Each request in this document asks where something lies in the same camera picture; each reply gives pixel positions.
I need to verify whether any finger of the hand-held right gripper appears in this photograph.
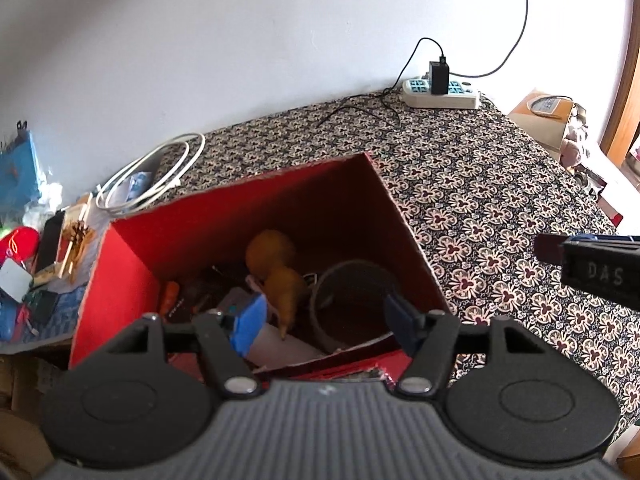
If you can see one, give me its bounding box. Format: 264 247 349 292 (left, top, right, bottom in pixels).
566 233 640 245
533 233 567 266

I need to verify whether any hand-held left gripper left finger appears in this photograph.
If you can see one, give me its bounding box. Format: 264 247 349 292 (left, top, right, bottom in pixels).
102 292 269 397

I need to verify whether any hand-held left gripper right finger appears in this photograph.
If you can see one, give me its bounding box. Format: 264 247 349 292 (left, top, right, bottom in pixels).
384 293 547 397

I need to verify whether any white bottle with blue cap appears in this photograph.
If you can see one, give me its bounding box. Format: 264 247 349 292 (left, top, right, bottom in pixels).
244 320 327 370

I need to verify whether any orange gourd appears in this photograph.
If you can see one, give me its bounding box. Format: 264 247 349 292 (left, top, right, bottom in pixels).
244 229 309 342

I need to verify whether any red cardboard box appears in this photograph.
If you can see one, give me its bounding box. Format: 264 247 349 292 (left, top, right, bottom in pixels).
69 152 454 387

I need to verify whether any floral patterned tablecloth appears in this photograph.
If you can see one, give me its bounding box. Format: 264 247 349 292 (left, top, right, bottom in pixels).
150 91 640 442

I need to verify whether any black round cup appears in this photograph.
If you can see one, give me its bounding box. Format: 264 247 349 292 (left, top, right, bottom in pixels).
307 258 402 357

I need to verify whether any pink plush toy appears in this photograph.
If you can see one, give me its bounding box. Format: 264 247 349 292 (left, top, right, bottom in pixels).
559 105 594 177

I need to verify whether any brown paper bag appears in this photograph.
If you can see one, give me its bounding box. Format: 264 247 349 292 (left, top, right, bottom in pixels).
507 88 577 154

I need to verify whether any small blue packet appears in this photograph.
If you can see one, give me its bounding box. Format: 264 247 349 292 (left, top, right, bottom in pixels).
127 171 154 201

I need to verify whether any white power strip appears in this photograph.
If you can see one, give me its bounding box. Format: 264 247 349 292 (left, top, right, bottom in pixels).
402 77 482 110

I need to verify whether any gold wooden ornament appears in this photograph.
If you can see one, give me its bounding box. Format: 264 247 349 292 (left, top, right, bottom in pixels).
49 191 97 282

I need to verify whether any black charger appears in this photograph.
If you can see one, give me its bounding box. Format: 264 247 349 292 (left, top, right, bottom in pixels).
428 60 451 96

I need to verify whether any red cap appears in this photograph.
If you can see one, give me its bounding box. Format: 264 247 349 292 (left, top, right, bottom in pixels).
0 227 42 267

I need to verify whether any blue plastic bag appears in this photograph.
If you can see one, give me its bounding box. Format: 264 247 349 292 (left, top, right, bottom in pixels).
0 129 49 212

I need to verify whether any orange handled tool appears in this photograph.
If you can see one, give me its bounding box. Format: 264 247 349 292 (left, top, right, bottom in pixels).
158 280 180 317

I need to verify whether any wooden door frame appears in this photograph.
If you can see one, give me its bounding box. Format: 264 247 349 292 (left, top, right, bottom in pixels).
596 35 640 162

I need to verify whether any white coiled cable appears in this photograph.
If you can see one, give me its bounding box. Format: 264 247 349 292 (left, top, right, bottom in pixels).
94 132 207 211

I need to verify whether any charger cable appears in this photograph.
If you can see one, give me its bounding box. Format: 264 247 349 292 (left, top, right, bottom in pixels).
316 36 446 127

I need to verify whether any power strip cord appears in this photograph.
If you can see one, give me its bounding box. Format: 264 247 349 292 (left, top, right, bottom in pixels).
457 0 530 80

